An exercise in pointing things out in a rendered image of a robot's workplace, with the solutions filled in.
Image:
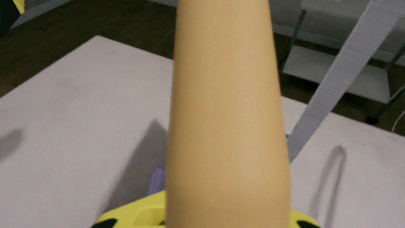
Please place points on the white clothes rack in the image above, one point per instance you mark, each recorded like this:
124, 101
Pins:
371, 27

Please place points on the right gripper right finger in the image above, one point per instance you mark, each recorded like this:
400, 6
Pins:
295, 215

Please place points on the lavender t-shirt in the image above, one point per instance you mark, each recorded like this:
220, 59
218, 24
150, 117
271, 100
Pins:
156, 183

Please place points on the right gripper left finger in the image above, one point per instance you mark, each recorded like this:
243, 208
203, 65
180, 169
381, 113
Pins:
143, 213

